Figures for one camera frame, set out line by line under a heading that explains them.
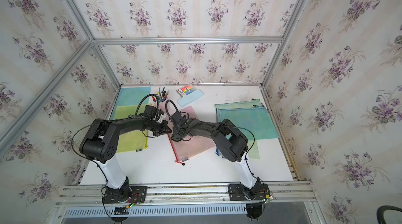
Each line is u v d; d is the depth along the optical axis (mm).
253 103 1103
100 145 485
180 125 726
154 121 854
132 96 1169
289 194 734
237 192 731
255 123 1008
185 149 866
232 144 515
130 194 715
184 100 1084
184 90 1152
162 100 976
